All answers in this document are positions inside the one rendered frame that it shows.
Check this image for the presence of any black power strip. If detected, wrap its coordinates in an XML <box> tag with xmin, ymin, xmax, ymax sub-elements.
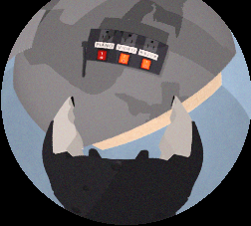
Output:
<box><xmin>82</xmin><ymin>29</ymin><xmax>168</xmax><ymax>77</ymax></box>

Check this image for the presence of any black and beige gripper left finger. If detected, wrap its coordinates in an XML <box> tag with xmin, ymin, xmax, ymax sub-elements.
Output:
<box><xmin>42</xmin><ymin>97</ymin><xmax>84</xmax><ymax>192</ymax></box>

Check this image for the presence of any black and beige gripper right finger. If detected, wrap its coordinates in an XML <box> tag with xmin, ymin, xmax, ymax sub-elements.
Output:
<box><xmin>158</xmin><ymin>96</ymin><xmax>203</xmax><ymax>198</ymax></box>

